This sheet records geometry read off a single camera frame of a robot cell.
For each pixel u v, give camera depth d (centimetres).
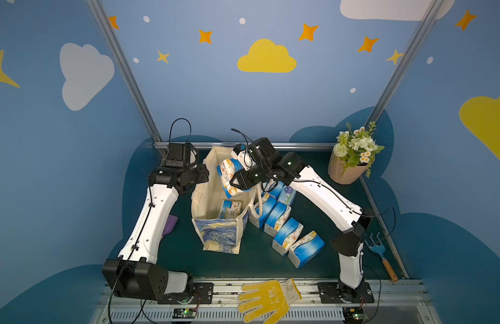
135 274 38
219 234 71
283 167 51
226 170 69
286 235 81
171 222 91
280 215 86
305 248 78
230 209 90
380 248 87
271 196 93
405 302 74
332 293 75
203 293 73
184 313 70
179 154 56
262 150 54
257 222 86
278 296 74
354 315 71
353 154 88
